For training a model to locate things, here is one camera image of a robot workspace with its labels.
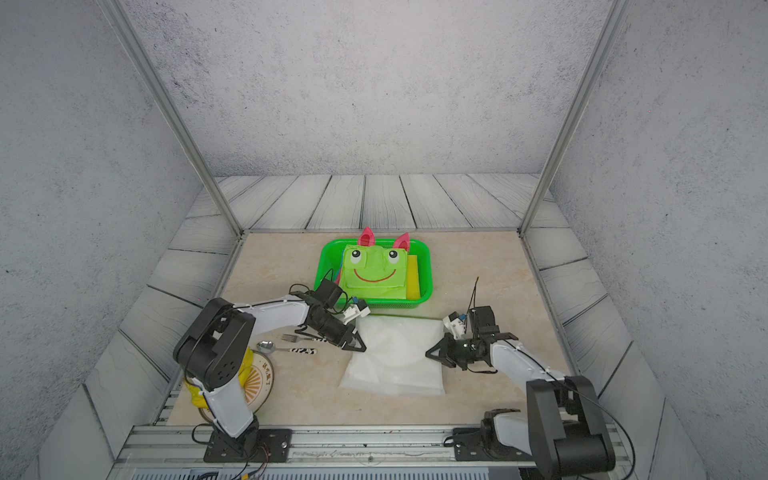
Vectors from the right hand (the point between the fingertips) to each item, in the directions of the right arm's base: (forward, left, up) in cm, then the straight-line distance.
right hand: (431, 354), depth 83 cm
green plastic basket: (+38, +16, +5) cm, 41 cm away
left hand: (+2, +18, -1) cm, 18 cm away
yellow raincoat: (+26, +4, 0) cm, 27 cm away
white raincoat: (-1, +10, -1) cm, 10 cm away
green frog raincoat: (+27, +17, +2) cm, 32 cm away
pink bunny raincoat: (+39, +20, +5) cm, 45 cm away
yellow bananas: (-11, +60, +1) cm, 61 cm away
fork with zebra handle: (+6, +40, -4) cm, 41 cm away
